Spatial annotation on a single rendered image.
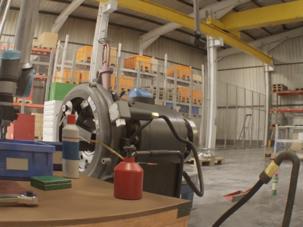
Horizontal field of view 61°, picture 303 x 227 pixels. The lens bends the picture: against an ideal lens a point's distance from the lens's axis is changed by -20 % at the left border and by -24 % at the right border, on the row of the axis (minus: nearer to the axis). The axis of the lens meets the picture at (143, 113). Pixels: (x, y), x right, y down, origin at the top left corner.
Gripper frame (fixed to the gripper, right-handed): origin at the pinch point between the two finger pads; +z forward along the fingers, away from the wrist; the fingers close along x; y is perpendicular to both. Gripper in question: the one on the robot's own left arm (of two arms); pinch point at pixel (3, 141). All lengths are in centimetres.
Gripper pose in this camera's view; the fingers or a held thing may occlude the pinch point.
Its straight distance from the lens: 109.3
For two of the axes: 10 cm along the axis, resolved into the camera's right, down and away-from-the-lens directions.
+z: -0.5, 10.0, -0.6
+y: 7.2, 0.8, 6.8
